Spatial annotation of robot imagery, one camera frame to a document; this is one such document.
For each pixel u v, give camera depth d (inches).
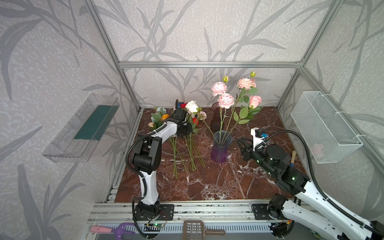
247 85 27.5
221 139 31.9
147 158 20.4
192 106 25.4
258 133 21.8
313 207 18.7
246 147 23.5
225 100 26.2
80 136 25.6
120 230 27.3
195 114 43.0
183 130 33.4
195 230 27.4
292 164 35.1
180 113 31.7
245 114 27.4
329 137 24.6
